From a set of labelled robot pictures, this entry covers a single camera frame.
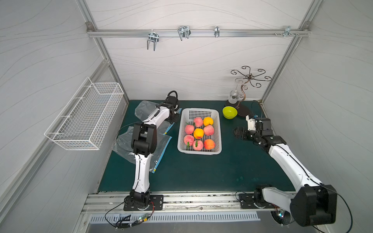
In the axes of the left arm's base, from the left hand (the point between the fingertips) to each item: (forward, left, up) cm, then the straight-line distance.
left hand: (173, 118), depth 101 cm
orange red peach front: (-20, -24, -1) cm, 31 cm away
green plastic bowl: (+11, -43, -4) cm, 44 cm away
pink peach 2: (-16, -12, 0) cm, 20 cm away
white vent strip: (-57, -7, -7) cm, 58 cm away
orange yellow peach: (-11, -18, -2) cm, 21 cm away
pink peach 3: (-21, -17, 0) cm, 27 cm away
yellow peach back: (-1, -24, -1) cm, 24 cm away
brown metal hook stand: (+12, -52, -3) cm, 54 cm away
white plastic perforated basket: (+3, -10, -1) cm, 11 cm away
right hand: (-15, -42, +9) cm, 46 cm away
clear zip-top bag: (+9, +24, -1) cm, 26 cm away
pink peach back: (-2, -18, -1) cm, 18 cm away
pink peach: (-9, -25, -1) cm, 26 cm away
